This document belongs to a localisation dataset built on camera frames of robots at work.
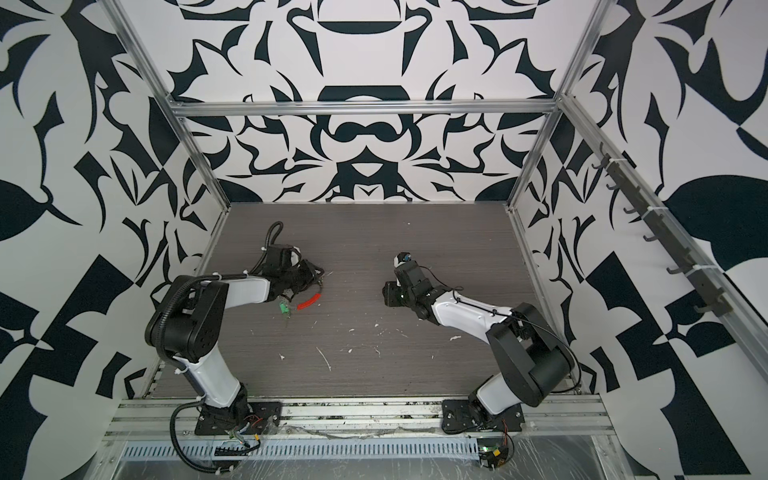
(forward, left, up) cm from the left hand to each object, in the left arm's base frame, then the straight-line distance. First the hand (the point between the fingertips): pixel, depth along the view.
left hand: (327, 266), depth 97 cm
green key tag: (-12, +13, -5) cm, 18 cm away
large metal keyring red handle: (-9, +4, -5) cm, 11 cm away
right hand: (-10, -19, +2) cm, 22 cm away
